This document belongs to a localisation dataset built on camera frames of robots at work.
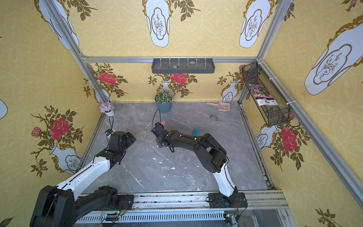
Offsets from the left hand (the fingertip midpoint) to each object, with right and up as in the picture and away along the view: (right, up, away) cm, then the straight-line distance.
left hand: (129, 137), depth 88 cm
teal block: (+42, +2, +13) cm, 44 cm away
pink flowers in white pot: (-22, +19, +16) cm, 33 cm away
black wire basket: (+88, +14, -2) cm, 89 cm away
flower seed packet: (+77, +24, -11) cm, 81 cm away
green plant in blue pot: (+19, +25, +16) cm, 35 cm away
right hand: (+19, -3, +6) cm, 21 cm away
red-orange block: (+35, +5, -25) cm, 43 cm away
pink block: (+18, +8, +22) cm, 29 cm away
